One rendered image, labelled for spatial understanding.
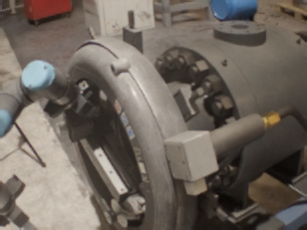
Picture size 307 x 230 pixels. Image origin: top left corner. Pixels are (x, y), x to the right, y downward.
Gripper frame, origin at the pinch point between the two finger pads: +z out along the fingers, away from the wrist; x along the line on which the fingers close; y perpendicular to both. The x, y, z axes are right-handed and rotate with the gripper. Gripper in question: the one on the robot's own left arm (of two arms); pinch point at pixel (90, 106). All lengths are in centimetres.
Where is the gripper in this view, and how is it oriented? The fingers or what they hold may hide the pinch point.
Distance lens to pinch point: 142.7
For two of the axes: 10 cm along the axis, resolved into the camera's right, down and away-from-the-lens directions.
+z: 3.6, 2.6, 8.9
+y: 6.7, -7.4, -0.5
